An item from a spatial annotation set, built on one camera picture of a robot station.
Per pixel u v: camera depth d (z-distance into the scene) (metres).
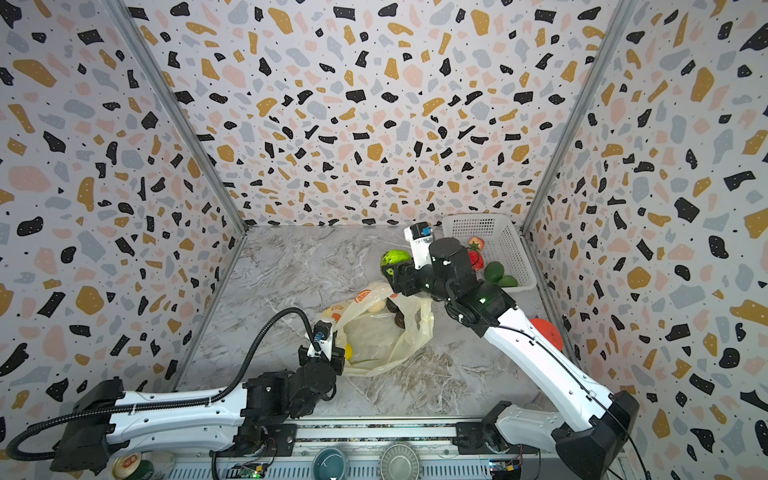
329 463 0.70
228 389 0.50
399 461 0.71
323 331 0.61
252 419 0.52
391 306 0.92
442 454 0.73
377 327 0.95
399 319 0.91
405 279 0.60
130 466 0.61
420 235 0.58
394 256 0.66
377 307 0.97
